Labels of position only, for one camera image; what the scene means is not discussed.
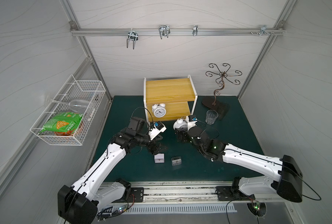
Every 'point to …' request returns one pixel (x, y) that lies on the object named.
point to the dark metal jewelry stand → (221, 108)
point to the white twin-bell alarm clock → (159, 110)
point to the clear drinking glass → (211, 116)
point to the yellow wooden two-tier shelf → (178, 96)
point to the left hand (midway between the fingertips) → (164, 143)
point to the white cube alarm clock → (159, 158)
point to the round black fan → (258, 208)
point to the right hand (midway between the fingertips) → (182, 127)
